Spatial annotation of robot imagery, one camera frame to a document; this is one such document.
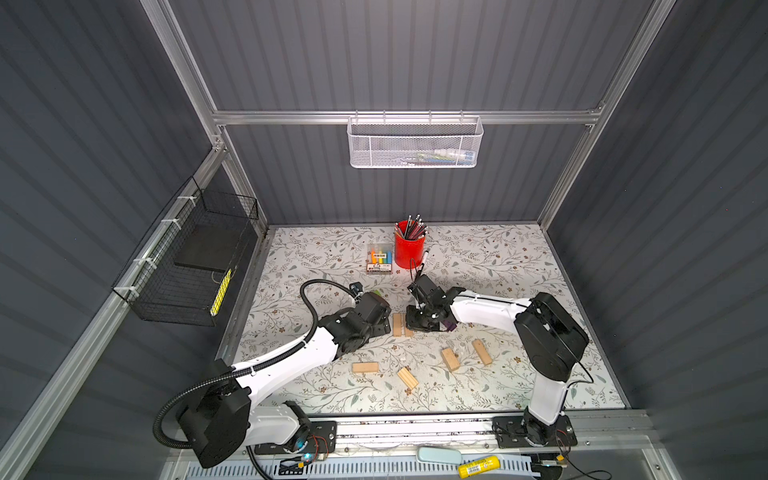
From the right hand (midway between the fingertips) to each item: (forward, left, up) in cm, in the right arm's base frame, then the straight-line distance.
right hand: (409, 326), depth 92 cm
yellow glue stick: (-35, -15, +1) cm, 38 cm away
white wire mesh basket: (+74, -5, +20) cm, 77 cm away
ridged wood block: (-15, +1, 0) cm, 15 cm away
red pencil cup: (+24, -1, +12) cm, 27 cm away
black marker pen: (+26, -6, 0) cm, 26 cm away
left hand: (-2, +9, +9) cm, 13 cm away
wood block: (-2, 0, -1) cm, 2 cm away
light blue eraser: (-33, -6, +1) cm, 34 cm away
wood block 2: (-1, +4, -1) cm, 4 cm away
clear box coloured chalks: (+27, +10, +1) cm, 29 cm away
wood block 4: (-10, -12, +1) cm, 16 cm away
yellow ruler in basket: (-9, +44, +28) cm, 53 cm away
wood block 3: (-12, +13, -1) cm, 18 cm away
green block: (+13, +10, -1) cm, 17 cm away
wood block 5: (-7, -22, -1) cm, 23 cm away
